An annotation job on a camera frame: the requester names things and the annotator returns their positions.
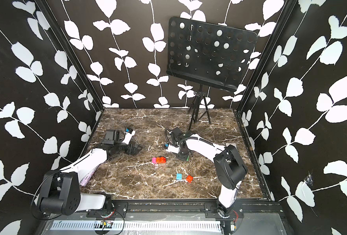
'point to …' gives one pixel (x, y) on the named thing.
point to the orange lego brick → (161, 160)
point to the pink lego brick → (154, 160)
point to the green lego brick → (187, 158)
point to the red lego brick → (189, 178)
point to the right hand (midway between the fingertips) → (181, 151)
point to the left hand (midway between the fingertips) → (136, 143)
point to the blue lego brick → (179, 176)
